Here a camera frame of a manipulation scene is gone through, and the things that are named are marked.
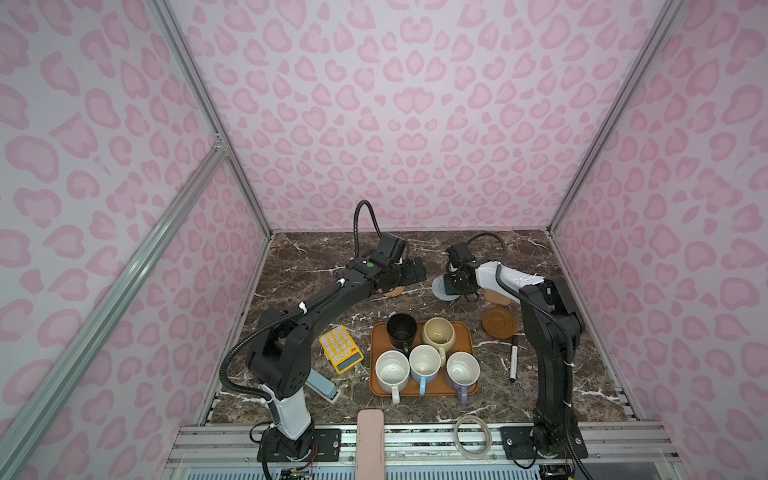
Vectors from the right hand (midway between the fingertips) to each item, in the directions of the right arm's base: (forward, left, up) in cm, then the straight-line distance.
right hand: (453, 285), depth 102 cm
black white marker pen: (-25, -15, -1) cm, 29 cm away
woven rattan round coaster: (-2, +19, 0) cm, 20 cm away
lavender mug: (-29, 0, 0) cm, 29 cm away
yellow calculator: (-23, +35, 0) cm, 42 cm away
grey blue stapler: (-35, +38, +4) cm, 51 cm away
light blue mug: (-27, +11, 0) cm, 29 cm away
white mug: (-29, +20, 0) cm, 35 cm away
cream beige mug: (-18, +6, 0) cm, 19 cm away
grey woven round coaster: (-1, +5, -1) cm, 5 cm away
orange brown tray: (-34, +8, +2) cm, 35 cm away
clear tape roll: (-44, -1, -2) cm, 44 cm away
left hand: (-6, +13, +16) cm, 22 cm away
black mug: (-19, +17, +6) cm, 26 cm away
